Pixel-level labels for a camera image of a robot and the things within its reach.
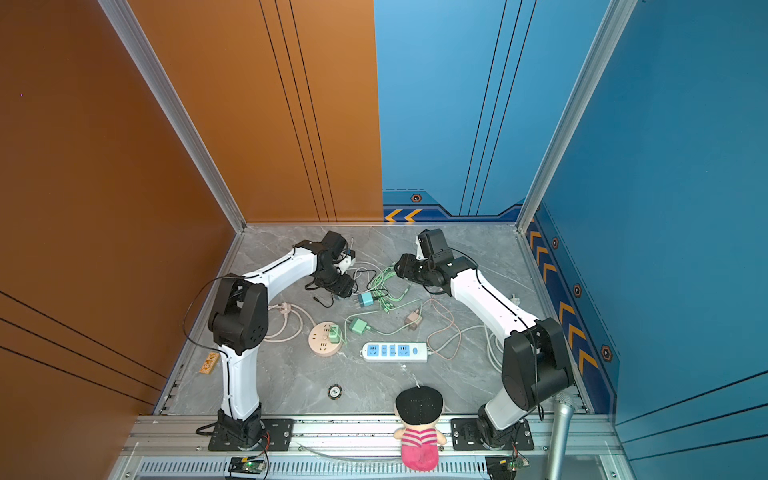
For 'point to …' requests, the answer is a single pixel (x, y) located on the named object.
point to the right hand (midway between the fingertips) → (398, 269)
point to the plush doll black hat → (419, 409)
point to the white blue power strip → (395, 352)
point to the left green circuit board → (246, 465)
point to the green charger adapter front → (359, 326)
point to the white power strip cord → (489, 348)
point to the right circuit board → (504, 467)
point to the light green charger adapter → (334, 334)
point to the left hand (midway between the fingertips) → (342, 286)
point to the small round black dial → (335, 391)
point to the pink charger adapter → (413, 316)
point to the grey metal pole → (564, 408)
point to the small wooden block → (210, 363)
